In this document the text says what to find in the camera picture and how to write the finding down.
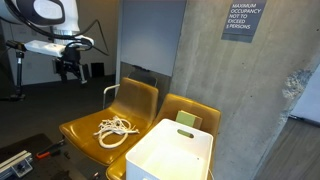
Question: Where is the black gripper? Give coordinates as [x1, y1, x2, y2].
[54, 49, 90, 85]

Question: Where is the thin white cord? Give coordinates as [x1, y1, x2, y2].
[96, 115, 140, 136]

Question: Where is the thick white braided rope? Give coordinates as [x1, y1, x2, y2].
[93, 116, 141, 150]

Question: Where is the white plastic basket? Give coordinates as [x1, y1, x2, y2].
[125, 118, 214, 180]

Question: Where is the black box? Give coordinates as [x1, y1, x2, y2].
[90, 62, 106, 78]

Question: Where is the yellow chair with metal armrest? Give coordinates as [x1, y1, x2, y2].
[59, 77, 160, 167]

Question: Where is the frosted glass panel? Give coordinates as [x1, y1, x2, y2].
[115, 0, 188, 78]

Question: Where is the yellow chair without armrest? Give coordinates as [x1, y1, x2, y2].
[105, 93, 222, 180]

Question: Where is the silver metal device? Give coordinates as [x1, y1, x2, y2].
[0, 149, 34, 180]

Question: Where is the green box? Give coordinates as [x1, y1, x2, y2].
[175, 109, 204, 130]

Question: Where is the grey occupancy sign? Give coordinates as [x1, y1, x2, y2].
[221, 0, 268, 44]

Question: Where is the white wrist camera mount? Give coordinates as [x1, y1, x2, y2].
[24, 35, 95, 58]

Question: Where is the black camera tripod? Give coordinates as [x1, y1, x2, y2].
[0, 39, 28, 103]

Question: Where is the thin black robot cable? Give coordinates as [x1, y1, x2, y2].
[66, 18, 111, 58]

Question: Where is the orange-handled tool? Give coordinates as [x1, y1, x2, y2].
[35, 139, 66, 160]

